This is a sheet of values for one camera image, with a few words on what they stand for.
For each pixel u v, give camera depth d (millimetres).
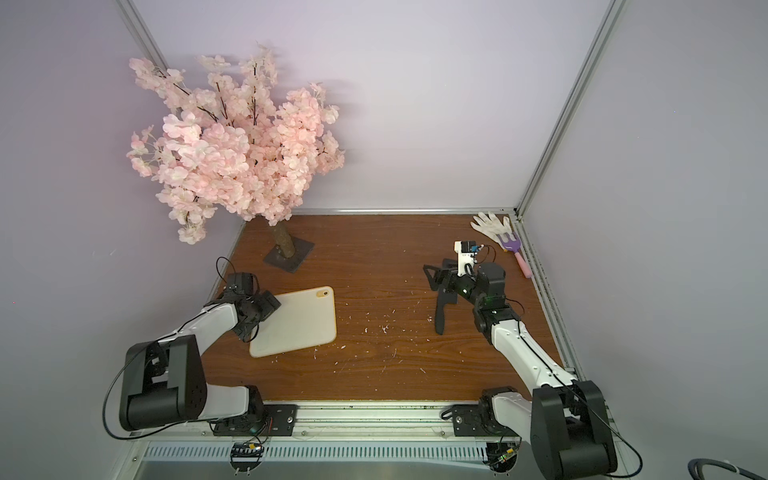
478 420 726
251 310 744
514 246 1081
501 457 695
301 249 1098
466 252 714
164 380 470
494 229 1137
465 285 721
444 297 973
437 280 726
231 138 550
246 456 713
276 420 727
